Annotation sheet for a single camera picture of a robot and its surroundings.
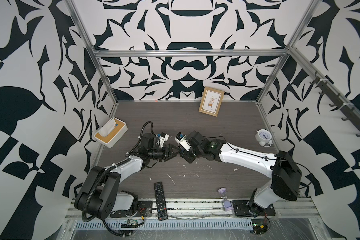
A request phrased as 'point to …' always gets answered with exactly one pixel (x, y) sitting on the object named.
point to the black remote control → (160, 201)
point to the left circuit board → (130, 223)
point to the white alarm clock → (264, 136)
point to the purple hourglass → (228, 205)
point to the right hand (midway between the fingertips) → (182, 152)
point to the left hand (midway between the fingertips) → (180, 150)
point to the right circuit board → (259, 228)
